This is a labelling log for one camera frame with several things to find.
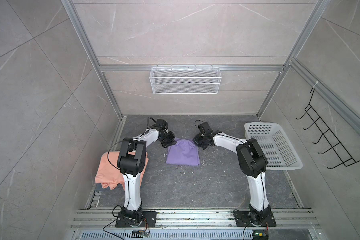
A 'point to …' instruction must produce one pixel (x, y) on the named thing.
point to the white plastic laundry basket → (279, 154)
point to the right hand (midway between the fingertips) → (192, 140)
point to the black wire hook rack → (347, 159)
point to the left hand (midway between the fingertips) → (177, 138)
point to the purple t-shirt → (185, 152)
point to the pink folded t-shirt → (109, 174)
